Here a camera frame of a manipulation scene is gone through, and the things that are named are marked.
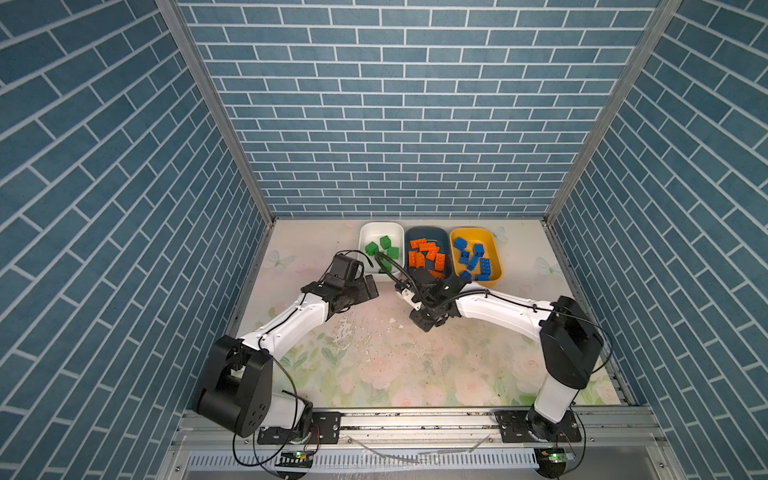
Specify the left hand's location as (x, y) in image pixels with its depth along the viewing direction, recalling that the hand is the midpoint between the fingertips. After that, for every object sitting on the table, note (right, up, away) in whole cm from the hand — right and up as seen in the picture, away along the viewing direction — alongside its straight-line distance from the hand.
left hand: (366, 289), depth 89 cm
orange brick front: (+20, +13, +20) cm, 31 cm away
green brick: (+6, +6, +15) cm, 18 cm away
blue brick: (+33, +14, +23) cm, 43 cm away
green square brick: (+5, +14, +23) cm, 27 cm away
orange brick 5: (+25, +7, +18) cm, 31 cm away
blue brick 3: (+37, +7, +17) cm, 41 cm away
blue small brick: (+33, +3, +13) cm, 36 cm away
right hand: (+15, -6, -1) cm, 17 cm away
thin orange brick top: (+24, +3, +13) cm, 27 cm away
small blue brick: (+34, +9, +16) cm, 39 cm away
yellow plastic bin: (+40, +17, +23) cm, 49 cm away
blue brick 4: (+39, +2, +12) cm, 41 cm away
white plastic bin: (-1, +18, +22) cm, 29 cm away
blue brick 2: (+40, +11, +20) cm, 46 cm away
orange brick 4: (+22, +10, +20) cm, 31 cm away
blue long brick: (+40, +5, +15) cm, 44 cm away
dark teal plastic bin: (+26, +17, +23) cm, 39 cm away
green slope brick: (+8, +11, +22) cm, 25 cm away
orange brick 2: (+15, +8, +19) cm, 25 cm away
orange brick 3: (+17, +8, +16) cm, 25 cm away
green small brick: (0, +12, +20) cm, 23 cm away
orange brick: (+16, +14, +23) cm, 31 cm away
